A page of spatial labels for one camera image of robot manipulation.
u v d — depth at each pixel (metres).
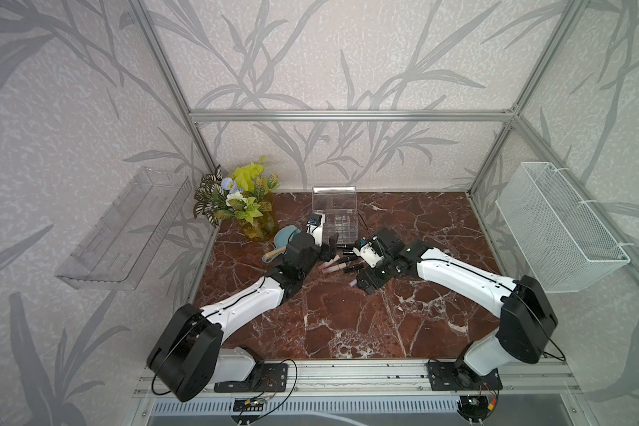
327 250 0.73
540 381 0.75
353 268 0.94
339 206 1.15
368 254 0.76
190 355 0.41
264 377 0.73
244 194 0.90
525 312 0.42
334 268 0.96
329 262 0.93
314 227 0.70
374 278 0.73
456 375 0.65
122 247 0.68
